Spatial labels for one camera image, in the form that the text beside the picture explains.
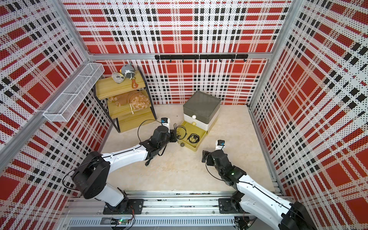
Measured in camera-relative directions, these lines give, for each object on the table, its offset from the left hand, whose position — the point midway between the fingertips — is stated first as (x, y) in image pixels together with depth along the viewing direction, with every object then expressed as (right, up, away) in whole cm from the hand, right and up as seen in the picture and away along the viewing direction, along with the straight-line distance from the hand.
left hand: (178, 129), depth 89 cm
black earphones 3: (-19, -21, 0) cm, 29 cm away
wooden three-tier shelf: (-45, +7, +22) cm, 50 cm away
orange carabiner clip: (-27, +28, -2) cm, 38 cm away
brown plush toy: (-25, +18, 0) cm, 31 cm away
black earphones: (+10, -7, +12) cm, 17 cm away
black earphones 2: (-1, +2, -1) cm, 2 cm away
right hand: (+21, -13, -5) cm, 25 cm away
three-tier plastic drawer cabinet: (+14, +10, -5) cm, 18 cm away
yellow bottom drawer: (+8, -1, +12) cm, 15 cm away
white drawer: (+14, +4, +5) cm, 15 cm away
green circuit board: (-25, -44, -20) cm, 54 cm away
